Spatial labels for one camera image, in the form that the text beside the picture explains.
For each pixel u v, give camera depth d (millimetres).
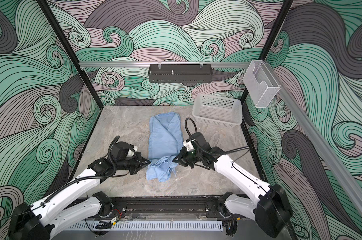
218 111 1180
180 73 936
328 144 526
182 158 647
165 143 954
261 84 782
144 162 743
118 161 599
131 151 632
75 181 481
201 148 572
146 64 941
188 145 742
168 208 745
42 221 396
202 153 591
